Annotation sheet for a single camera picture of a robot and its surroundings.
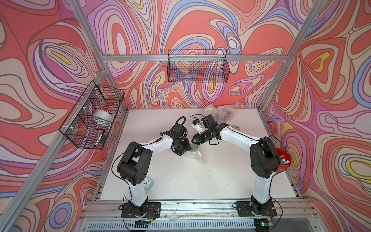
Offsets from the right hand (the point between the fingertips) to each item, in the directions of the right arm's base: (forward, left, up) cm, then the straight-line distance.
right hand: (196, 143), depth 91 cm
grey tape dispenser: (+14, -31, -3) cm, 34 cm away
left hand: (-4, +2, -2) cm, 5 cm away
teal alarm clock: (-22, +28, -5) cm, 37 cm away
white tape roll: (-1, +47, +27) cm, 54 cm away
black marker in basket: (-10, +51, +19) cm, 55 cm away
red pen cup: (-14, -49, +3) cm, 51 cm away
